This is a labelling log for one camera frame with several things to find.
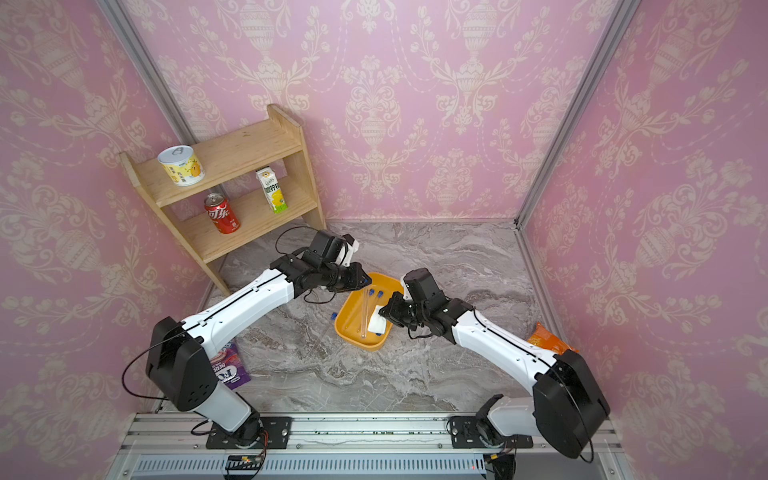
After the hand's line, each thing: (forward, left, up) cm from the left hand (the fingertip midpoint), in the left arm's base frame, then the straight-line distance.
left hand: (372, 282), depth 81 cm
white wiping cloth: (-9, -2, -5) cm, 11 cm away
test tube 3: (+9, +2, -20) cm, 23 cm away
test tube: (+5, +3, -18) cm, 19 cm away
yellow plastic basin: (0, +6, -19) cm, 20 cm away
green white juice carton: (+25, +30, +11) cm, 41 cm away
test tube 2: (-8, +17, -19) cm, 27 cm away
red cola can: (+15, +42, +12) cm, 47 cm away
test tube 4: (-5, -1, -3) cm, 6 cm away
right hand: (-7, -2, -4) cm, 8 cm away
